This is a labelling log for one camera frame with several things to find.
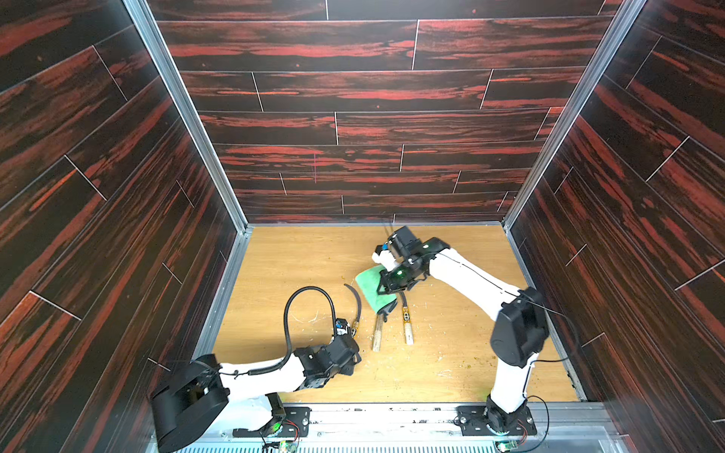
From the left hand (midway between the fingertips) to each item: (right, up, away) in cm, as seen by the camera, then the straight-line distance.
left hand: (353, 358), depth 85 cm
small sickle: (0, +8, +6) cm, 10 cm away
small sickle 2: (+8, +13, -4) cm, 16 cm away
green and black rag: (+4, +24, -2) cm, 24 cm away
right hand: (+9, +21, +1) cm, 23 cm away
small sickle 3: (+18, +7, +3) cm, 19 cm away
